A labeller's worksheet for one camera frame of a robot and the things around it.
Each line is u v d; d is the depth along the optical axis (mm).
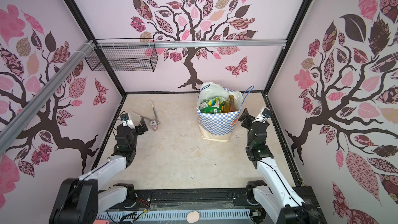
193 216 687
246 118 707
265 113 643
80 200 876
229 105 902
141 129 782
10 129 501
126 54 946
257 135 567
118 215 697
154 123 950
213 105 885
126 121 710
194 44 965
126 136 637
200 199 755
